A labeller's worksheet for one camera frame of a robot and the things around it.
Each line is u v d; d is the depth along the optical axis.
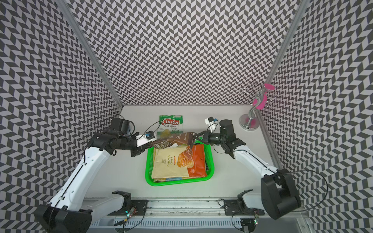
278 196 0.41
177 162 0.80
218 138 0.69
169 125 1.05
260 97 0.87
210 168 0.78
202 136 0.73
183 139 0.71
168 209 0.74
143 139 0.61
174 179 0.75
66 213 0.36
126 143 0.60
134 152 0.63
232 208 0.72
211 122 0.73
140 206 0.74
